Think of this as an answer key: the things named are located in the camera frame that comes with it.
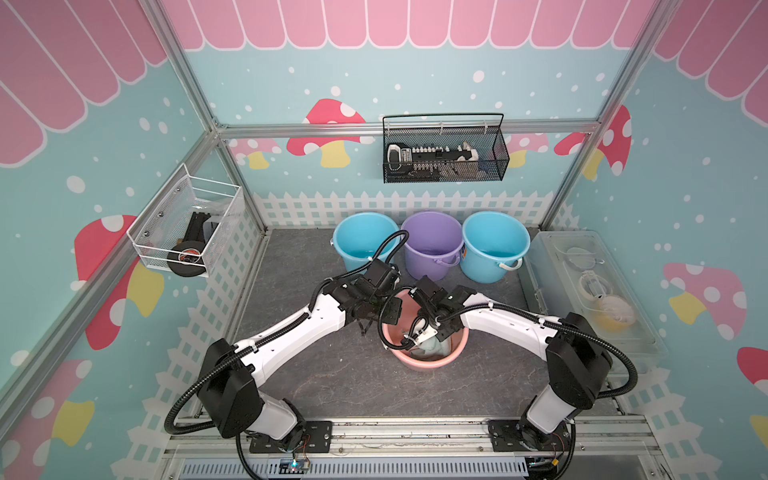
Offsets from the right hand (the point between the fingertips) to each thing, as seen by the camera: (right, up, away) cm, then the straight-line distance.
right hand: (433, 314), depth 88 cm
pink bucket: (+3, -5, -16) cm, 17 cm away
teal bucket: (-23, +23, +8) cm, 33 cm away
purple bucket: (+3, +21, +16) cm, 27 cm away
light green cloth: (-1, -9, -5) cm, 10 cm away
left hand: (-11, +1, -9) cm, 14 cm away
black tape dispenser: (-59, +17, -20) cm, 65 cm away
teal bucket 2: (+24, +22, +18) cm, 37 cm away
